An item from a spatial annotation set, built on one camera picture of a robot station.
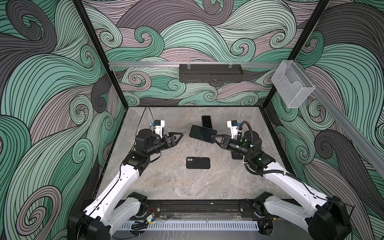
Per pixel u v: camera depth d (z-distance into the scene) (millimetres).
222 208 746
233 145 654
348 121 593
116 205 457
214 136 709
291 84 788
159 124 680
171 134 656
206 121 1106
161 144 642
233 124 681
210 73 972
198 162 903
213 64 923
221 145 658
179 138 688
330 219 379
